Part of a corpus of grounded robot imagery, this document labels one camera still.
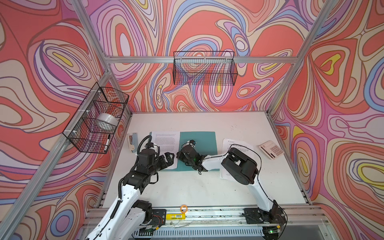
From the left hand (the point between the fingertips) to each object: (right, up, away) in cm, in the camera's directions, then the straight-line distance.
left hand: (170, 156), depth 79 cm
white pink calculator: (+64, +1, +17) cm, 66 cm away
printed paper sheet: (-5, +6, +23) cm, 24 cm away
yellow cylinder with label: (+4, -28, -7) cm, 29 cm away
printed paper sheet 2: (+35, +7, -20) cm, 41 cm away
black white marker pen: (-29, +8, -8) cm, 31 cm away
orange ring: (+6, -26, -4) cm, 27 cm away
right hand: (+2, -3, +17) cm, 17 cm away
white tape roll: (-29, +20, -7) cm, 36 cm away
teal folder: (+21, +5, +19) cm, 29 cm away
